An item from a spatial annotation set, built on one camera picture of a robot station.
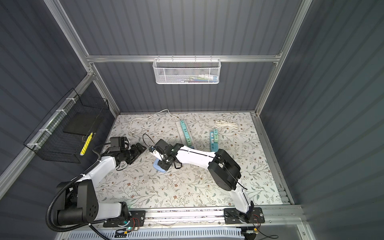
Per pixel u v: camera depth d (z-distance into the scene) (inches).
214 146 38.6
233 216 28.4
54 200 15.4
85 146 27.2
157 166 30.7
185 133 39.1
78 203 16.5
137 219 28.5
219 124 44.0
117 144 27.4
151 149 30.3
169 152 26.3
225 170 19.8
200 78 35.9
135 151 31.6
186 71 48.8
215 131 39.4
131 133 41.7
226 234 27.8
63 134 28.2
